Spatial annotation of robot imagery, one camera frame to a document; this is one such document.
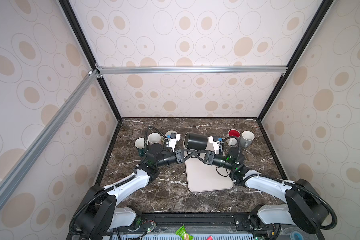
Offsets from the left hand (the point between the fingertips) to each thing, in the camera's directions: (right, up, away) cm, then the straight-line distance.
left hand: (197, 155), depth 68 cm
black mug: (0, +6, +3) cm, 7 cm away
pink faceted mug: (-25, +7, +27) cm, 37 cm away
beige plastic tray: (+5, -16, +21) cm, 27 cm away
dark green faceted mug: (-35, +3, +27) cm, 44 cm away
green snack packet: (-6, -36, 0) cm, 37 cm away
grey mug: (+34, +6, +27) cm, 44 cm away
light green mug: (-16, +10, +32) cm, 37 cm away
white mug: (+28, +10, +34) cm, 45 cm away
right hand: (-1, -1, +4) cm, 4 cm away
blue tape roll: (+47, -38, +2) cm, 60 cm away
